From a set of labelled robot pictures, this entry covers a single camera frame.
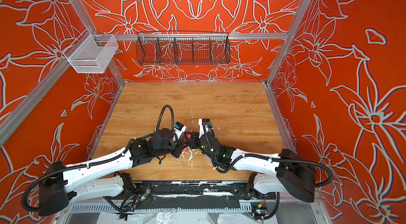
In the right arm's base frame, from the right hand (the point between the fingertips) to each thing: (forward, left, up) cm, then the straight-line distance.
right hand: (183, 134), depth 75 cm
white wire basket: (+47, +56, +15) cm, 74 cm away
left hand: (-3, -2, -2) cm, 5 cm away
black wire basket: (+54, +2, +14) cm, 55 cm away
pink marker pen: (-1, -3, +1) cm, 3 cm away
